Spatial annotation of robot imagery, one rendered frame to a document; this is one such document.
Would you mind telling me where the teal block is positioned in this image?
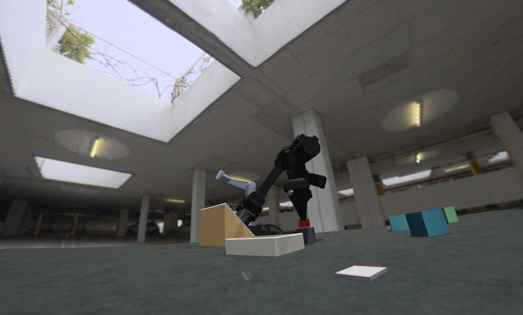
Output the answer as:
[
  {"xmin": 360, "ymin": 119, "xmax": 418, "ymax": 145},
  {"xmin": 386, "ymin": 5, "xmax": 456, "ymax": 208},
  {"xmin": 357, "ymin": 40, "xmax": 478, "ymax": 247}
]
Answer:
[{"xmin": 406, "ymin": 208, "xmax": 449, "ymax": 237}]

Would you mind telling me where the light blue block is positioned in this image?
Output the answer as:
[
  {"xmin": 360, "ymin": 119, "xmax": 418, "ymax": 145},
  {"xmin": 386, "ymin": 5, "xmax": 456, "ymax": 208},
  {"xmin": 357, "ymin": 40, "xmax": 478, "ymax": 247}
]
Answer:
[{"xmin": 388, "ymin": 214, "xmax": 409, "ymax": 231}]

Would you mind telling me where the red blade fuse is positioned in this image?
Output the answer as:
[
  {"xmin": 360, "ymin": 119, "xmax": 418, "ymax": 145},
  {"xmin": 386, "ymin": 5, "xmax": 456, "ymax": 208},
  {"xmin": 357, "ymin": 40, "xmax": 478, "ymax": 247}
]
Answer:
[{"xmin": 298, "ymin": 218, "xmax": 310, "ymax": 228}]

